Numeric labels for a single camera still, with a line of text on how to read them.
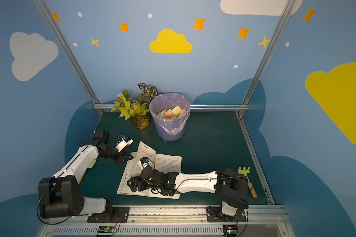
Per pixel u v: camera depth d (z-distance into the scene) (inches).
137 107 35.9
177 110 39.8
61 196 16.3
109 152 28.2
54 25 29.3
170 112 39.9
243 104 46.4
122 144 30.1
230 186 18.6
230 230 28.3
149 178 21.9
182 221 29.1
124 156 29.5
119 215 29.2
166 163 36.0
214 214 29.2
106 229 28.3
